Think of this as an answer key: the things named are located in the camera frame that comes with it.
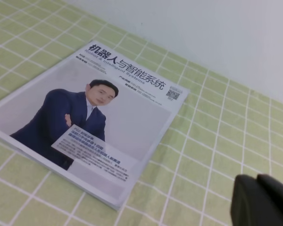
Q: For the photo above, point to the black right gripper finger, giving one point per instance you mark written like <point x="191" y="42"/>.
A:
<point x="257" y="201"/>

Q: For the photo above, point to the robotics magazine with glossy pages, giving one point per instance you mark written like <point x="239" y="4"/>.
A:
<point x="95" y="118"/>

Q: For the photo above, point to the green white checkered tablecloth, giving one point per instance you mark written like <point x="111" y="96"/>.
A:
<point x="223" y="129"/>

